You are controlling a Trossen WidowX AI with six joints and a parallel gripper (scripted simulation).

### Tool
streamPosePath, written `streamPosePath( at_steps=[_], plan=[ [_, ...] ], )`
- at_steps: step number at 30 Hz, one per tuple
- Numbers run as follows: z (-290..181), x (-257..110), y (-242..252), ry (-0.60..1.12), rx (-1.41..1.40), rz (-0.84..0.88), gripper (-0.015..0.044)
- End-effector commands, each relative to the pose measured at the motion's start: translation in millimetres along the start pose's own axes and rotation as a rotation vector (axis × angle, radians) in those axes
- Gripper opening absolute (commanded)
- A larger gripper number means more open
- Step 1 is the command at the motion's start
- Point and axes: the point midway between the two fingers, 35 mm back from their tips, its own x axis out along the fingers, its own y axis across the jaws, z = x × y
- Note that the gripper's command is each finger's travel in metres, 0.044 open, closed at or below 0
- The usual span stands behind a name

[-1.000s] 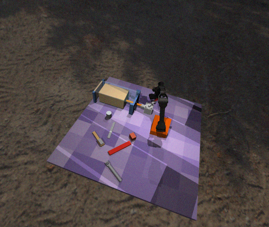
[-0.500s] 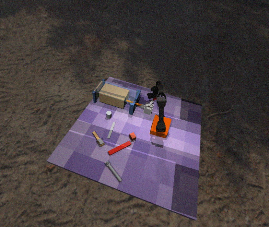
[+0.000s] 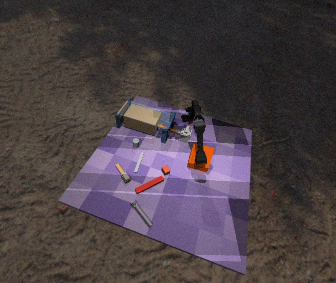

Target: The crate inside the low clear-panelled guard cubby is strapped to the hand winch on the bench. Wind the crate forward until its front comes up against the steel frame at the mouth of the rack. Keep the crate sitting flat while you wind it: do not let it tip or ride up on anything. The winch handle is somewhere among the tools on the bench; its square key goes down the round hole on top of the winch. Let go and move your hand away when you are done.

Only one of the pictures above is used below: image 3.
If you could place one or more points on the red flat bar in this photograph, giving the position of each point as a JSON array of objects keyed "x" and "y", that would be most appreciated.
[{"x": 149, "y": 184}]

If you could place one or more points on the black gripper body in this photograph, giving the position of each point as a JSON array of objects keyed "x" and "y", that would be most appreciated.
[{"x": 186, "y": 118}]

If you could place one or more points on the dark grey cylinder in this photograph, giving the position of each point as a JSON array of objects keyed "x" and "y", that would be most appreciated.
[{"x": 135, "y": 143}]

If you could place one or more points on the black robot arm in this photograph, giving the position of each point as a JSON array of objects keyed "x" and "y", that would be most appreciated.
[{"x": 199, "y": 127}]

